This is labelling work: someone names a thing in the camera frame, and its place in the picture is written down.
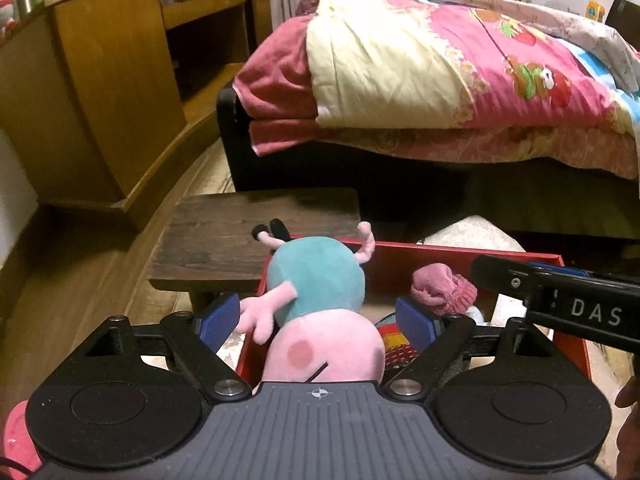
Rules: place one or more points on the pink knit hat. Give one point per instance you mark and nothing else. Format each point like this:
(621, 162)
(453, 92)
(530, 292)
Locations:
(442, 290)

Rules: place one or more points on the blue face mask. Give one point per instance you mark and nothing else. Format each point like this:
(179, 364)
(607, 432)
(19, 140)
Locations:
(476, 315)

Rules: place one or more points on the dark bed frame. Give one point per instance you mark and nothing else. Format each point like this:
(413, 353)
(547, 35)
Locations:
(350, 180)

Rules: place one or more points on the person's right hand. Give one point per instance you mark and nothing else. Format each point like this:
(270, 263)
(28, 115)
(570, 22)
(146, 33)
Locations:
(630, 435)

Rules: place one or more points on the pig plush toy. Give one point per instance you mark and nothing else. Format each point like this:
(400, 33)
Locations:
(315, 280)

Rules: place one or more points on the santa doll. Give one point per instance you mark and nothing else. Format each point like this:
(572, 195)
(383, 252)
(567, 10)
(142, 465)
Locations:
(6, 10)

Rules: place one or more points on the pink slipper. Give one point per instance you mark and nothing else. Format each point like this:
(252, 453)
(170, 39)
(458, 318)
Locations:
(20, 435)

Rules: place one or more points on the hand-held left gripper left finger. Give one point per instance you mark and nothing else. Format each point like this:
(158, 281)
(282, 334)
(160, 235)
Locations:
(220, 319)

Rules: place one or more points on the bed with colourful quilts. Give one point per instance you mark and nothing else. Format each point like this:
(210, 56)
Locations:
(400, 70)

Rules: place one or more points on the wooden stool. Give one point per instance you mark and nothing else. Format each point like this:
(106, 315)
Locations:
(225, 240)

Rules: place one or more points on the wooden desk cabinet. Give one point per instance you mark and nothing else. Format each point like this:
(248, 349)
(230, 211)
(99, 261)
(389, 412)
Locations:
(110, 85)

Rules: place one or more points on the red box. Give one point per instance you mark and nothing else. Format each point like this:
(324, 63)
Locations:
(400, 260)

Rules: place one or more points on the dark headboard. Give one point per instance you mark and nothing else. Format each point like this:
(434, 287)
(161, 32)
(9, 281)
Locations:
(625, 20)

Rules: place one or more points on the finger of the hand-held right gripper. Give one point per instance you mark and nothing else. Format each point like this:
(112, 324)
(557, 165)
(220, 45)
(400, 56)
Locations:
(560, 271)
(500, 277)

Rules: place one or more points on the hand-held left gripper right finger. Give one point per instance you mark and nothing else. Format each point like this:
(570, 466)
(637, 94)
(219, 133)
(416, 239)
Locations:
(415, 326)

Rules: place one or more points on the striped knitted cloth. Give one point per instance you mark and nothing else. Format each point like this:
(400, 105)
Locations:
(395, 347)

